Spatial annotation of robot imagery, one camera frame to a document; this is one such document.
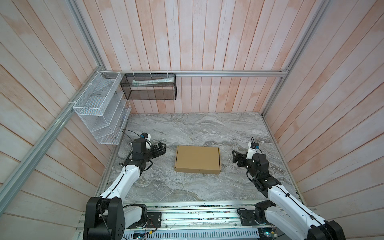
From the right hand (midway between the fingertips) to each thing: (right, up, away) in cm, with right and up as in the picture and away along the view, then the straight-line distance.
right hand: (239, 151), depth 85 cm
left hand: (-46, +1, +2) cm, 46 cm away
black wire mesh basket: (-58, +43, +20) cm, 75 cm away
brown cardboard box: (-24, -6, +5) cm, 25 cm away
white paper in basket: (-61, +41, +5) cm, 74 cm away
